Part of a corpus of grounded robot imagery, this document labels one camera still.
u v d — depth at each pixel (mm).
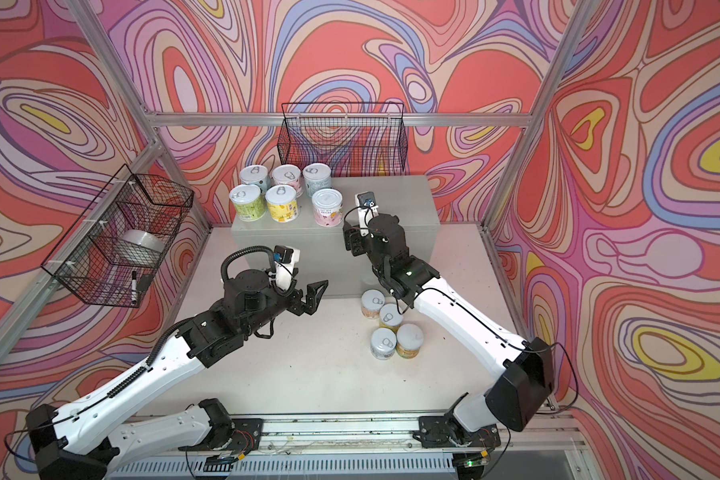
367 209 579
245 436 723
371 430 750
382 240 516
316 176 768
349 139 976
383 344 825
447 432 674
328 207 690
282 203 702
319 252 716
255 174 771
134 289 719
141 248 703
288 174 766
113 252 747
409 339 820
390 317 883
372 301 911
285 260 567
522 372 396
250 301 494
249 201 704
